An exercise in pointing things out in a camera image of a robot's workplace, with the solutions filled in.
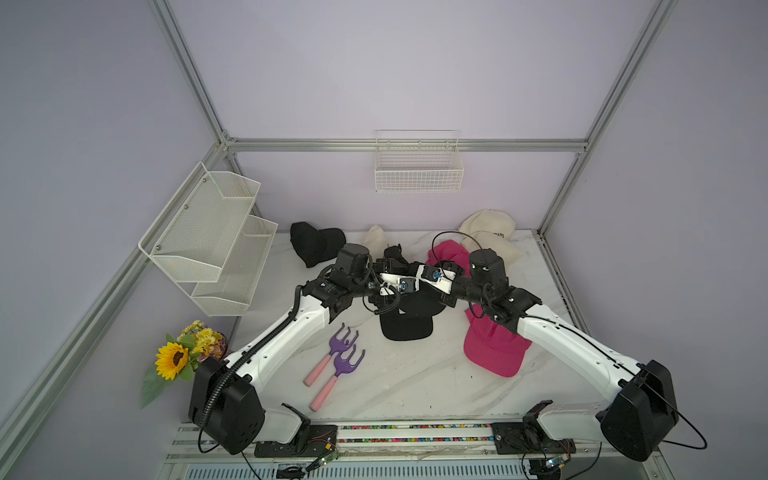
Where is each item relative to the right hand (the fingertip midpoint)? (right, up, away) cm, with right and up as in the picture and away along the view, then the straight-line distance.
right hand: (427, 277), depth 78 cm
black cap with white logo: (-3, -14, +17) cm, 23 cm away
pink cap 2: (+21, -21, +9) cm, 31 cm away
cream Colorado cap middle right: (+32, +8, +28) cm, 44 cm away
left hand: (-8, 0, 0) cm, 8 cm away
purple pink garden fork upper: (-27, -22, +11) cm, 36 cm away
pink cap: (+13, +8, +37) cm, 40 cm away
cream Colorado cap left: (-16, +11, +29) cm, 35 cm away
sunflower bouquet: (-56, -17, -15) cm, 60 cm away
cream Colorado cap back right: (+28, +20, +36) cm, 50 cm away
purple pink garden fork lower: (-25, -27, +8) cm, 37 cm away
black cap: (-39, +10, +33) cm, 52 cm away
